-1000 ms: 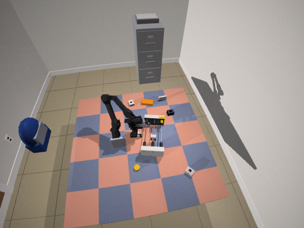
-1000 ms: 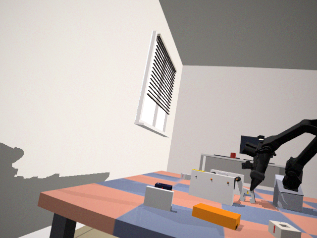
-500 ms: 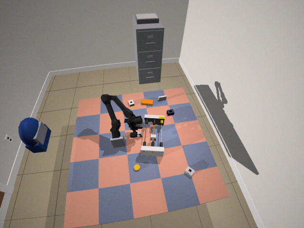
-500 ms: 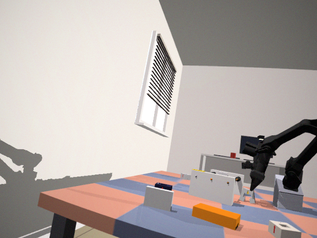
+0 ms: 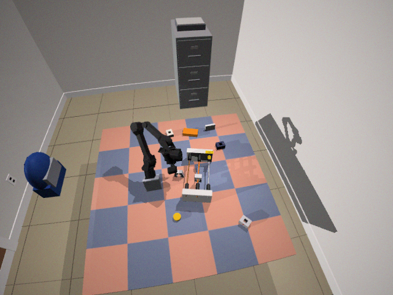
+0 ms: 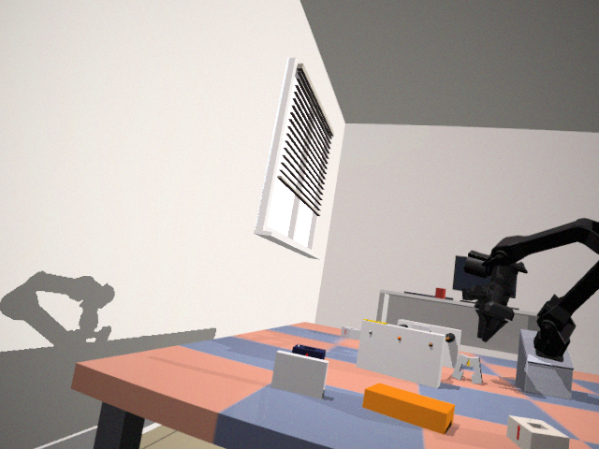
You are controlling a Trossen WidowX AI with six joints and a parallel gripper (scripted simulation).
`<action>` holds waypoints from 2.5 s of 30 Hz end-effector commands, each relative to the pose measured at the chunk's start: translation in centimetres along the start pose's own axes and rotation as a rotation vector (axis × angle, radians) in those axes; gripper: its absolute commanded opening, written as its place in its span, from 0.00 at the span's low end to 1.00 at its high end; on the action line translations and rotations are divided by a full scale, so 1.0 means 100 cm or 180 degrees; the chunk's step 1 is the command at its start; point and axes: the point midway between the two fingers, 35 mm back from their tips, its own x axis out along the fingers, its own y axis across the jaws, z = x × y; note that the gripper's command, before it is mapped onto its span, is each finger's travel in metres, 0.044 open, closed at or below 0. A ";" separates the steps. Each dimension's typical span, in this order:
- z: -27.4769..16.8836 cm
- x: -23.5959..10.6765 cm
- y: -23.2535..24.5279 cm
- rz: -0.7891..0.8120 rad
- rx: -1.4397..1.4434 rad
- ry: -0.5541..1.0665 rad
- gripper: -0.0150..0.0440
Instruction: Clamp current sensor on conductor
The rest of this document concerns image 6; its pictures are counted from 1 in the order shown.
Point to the orange rectangular bar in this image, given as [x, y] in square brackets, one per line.
[428, 413]

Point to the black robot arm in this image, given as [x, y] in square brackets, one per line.
[554, 320]

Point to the grey flat panel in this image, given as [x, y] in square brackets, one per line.
[299, 374]

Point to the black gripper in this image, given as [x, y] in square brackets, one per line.
[492, 314]

